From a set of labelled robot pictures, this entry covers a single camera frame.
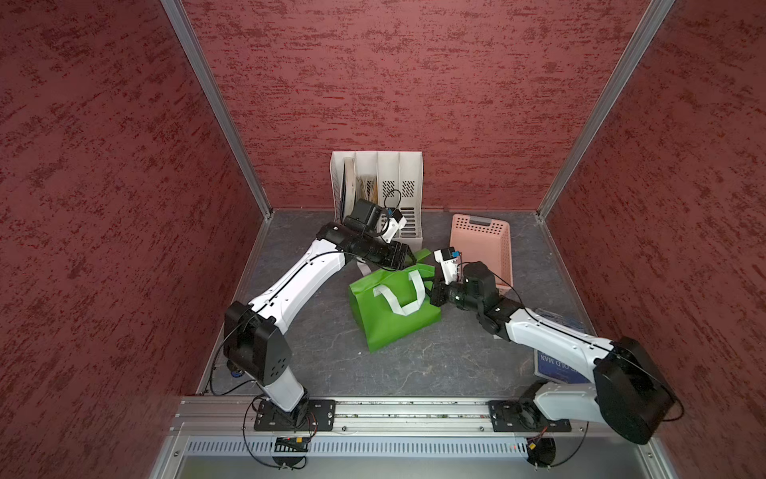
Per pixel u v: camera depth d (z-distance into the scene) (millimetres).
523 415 655
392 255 678
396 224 722
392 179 1129
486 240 1106
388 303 716
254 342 426
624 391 417
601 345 459
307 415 736
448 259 723
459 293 697
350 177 1006
